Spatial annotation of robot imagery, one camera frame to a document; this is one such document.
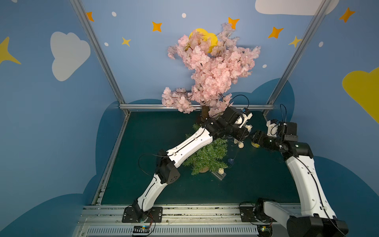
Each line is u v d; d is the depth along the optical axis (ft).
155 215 2.42
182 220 2.40
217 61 2.40
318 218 1.23
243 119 1.93
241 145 2.60
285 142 1.76
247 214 2.46
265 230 2.40
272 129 2.10
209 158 2.32
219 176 2.84
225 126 1.92
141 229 2.39
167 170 1.61
